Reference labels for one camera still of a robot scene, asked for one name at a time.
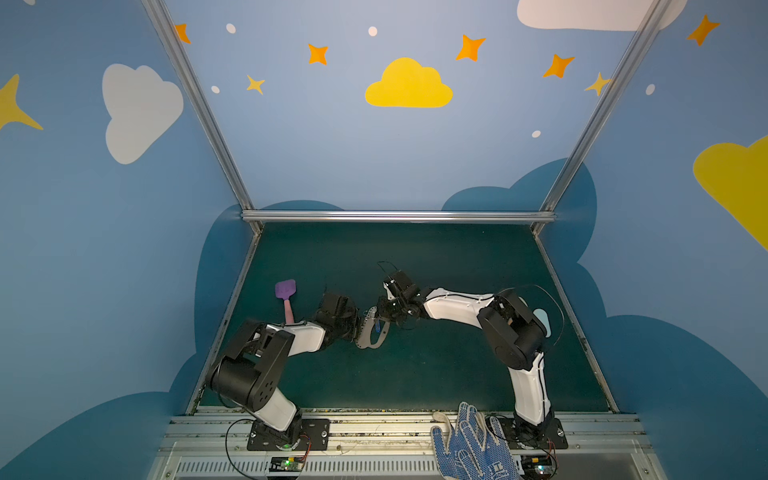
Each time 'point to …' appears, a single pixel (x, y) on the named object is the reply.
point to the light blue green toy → (542, 316)
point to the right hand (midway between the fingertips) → (374, 312)
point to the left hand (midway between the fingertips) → (373, 314)
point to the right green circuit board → (537, 466)
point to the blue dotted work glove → (472, 451)
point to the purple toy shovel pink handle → (284, 290)
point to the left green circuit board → (286, 464)
